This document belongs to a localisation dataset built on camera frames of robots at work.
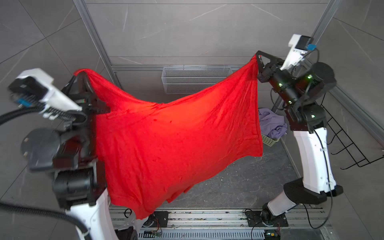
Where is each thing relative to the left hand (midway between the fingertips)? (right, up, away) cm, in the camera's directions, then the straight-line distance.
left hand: (80, 67), depth 34 cm
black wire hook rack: (+92, -24, +31) cm, 100 cm away
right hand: (+46, +11, +14) cm, 49 cm away
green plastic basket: (+76, -23, +65) cm, 102 cm away
